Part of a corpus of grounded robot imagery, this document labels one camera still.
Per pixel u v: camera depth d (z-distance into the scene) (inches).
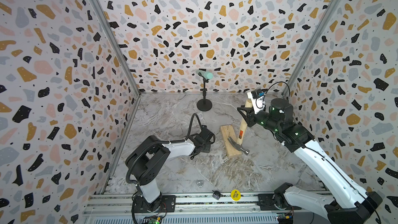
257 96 22.2
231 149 34.6
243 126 26.7
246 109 24.3
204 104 44.6
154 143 19.5
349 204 15.1
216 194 28.8
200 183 30.3
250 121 23.6
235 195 30.1
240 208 28.8
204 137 28.7
